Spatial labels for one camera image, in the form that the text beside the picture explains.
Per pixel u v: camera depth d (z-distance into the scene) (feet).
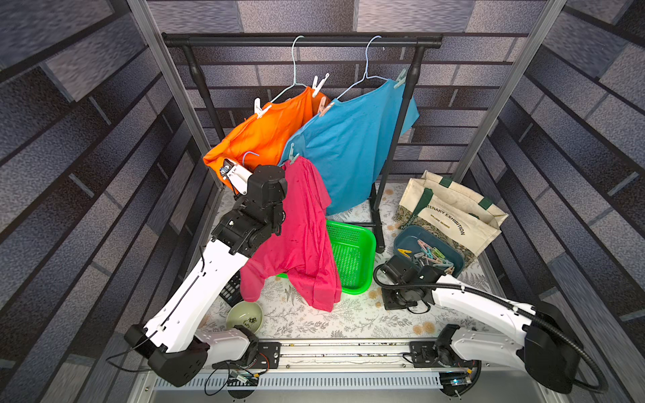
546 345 1.29
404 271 2.11
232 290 2.77
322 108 2.03
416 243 3.21
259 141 1.96
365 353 2.49
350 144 2.60
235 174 1.67
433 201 2.87
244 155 1.93
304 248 2.85
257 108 1.81
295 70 2.80
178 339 1.21
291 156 2.48
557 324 1.36
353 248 3.20
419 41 1.84
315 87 2.30
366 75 2.07
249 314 2.56
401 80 2.33
